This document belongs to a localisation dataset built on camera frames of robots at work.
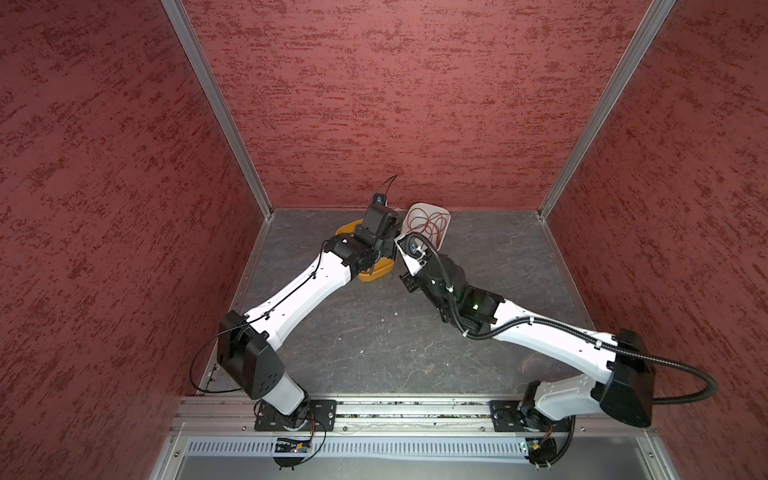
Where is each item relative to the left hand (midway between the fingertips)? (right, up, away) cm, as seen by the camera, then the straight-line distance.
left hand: (378, 236), depth 80 cm
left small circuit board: (-22, -54, -8) cm, 59 cm away
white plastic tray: (+19, +11, +37) cm, 43 cm away
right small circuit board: (+40, -52, -10) cm, 66 cm away
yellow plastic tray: (0, -10, +15) cm, 18 cm away
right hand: (+7, -5, -7) cm, 11 cm away
